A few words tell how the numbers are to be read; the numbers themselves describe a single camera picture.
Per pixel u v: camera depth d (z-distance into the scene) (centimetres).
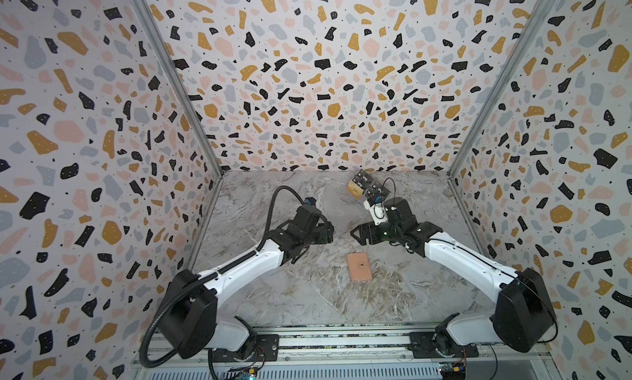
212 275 44
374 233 73
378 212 75
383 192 103
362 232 74
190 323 40
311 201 75
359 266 90
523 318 41
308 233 64
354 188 110
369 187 106
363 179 109
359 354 73
